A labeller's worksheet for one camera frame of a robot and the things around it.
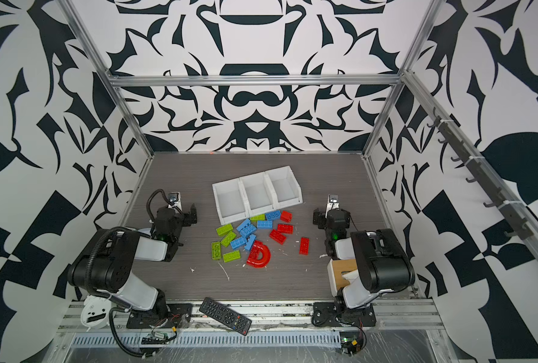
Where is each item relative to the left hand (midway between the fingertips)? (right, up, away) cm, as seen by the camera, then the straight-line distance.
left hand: (179, 202), depth 93 cm
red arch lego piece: (+30, -20, -8) cm, 37 cm away
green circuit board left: (+3, -38, -24) cm, 45 cm away
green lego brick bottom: (+22, -20, -7) cm, 30 cm away
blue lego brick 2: (+34, -9, +1) cm, 36 cm away
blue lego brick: (+24, -15, -3) cm, 29 cm away
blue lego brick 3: (+38, -6, +4) cm, 39 cm away
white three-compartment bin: (+23, 0, +10) cm, 25 cm away
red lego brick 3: (+40, -13, -1) cm, 42 cm away
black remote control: (+22, -34, -19) cm, 45 cm away
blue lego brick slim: (+29, -14, -3) cm, 33 cm away
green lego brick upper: (+18, -11, -1) cm, 21 cm away
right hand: (+62, -2, +2) cm, 62 cm away
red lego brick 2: (+43, -11, 0) cm, 44 cm away
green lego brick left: (+16, -18, -6) cm, 25 cm away
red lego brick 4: (+50, -17, -4) cm, 53 cm away
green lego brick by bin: (+32, -7, +3) cm, 32 cm away
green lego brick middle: (+20, -14, -1) cm, 25 cm away
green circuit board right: (+62, -41, -21) cm, 77 cm away
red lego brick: (+43, -7, +4) cm, 44 cm away
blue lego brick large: (+27, -11, -1) cm, 29 cm away
